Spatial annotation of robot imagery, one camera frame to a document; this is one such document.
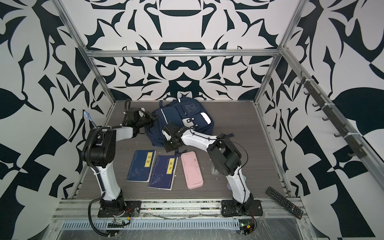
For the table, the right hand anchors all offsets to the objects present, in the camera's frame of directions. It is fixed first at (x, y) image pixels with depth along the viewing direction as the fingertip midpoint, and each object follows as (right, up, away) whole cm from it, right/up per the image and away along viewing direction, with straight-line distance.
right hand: (166, 147), depth 91 cm
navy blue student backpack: (+12, +21, +18) cm, 30 cm away
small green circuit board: (+40, -33, -20) cm, 56 cm away
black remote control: (+62, -25, -16) cm, 68 cm away
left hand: (-5, +22, +7) cm, 23 cm away
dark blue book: (-13, -10, -4) cm, 17 cm away
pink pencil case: (+16, -12, -5) cm, 20 cm away
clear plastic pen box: (+28, -13, -4) cm, 31 cm away
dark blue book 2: (-1, -14, -7) cm, 16 cm away
